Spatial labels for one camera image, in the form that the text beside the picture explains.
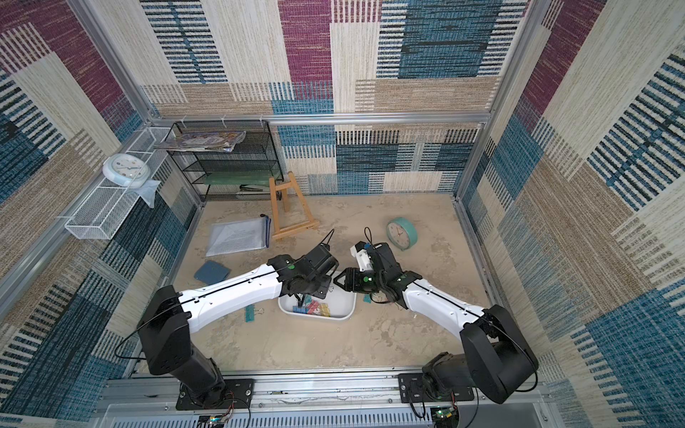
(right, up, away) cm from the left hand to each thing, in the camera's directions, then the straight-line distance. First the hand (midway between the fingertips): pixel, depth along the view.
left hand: (322, 282), depth 84 cm
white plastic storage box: (+6, -8, +5) cm, 12 cm away
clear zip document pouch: (-35, +13, +25) cm, 45 cm away
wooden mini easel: (-15, +22, +32) cm, 42 cm away
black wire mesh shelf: (-32, +40, +28) cm, 58 cm away
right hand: (+5, +1, -1) cm, 5 cm away
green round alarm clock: (+27, +15, +13) cm, 34 cm away
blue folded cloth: (-41, +1, +13) cm, 43 cm away
